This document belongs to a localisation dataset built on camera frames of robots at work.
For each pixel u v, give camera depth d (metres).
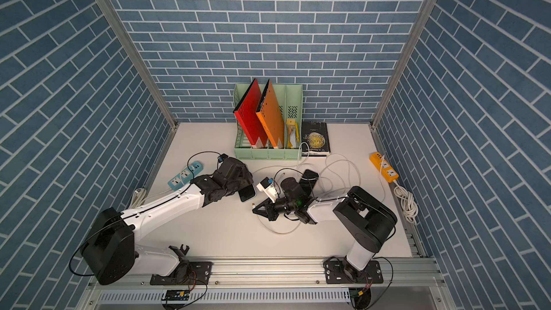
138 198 0.91
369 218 0.48
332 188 0.96
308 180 0.96
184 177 0.96
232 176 0.66
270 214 0.74
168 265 0.61
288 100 1.08
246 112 0.87
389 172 0.97
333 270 0.74
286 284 0.73
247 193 0.78
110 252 0.41
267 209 0.74
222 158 0.77
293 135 1.11
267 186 0.76
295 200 0.69
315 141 1.11
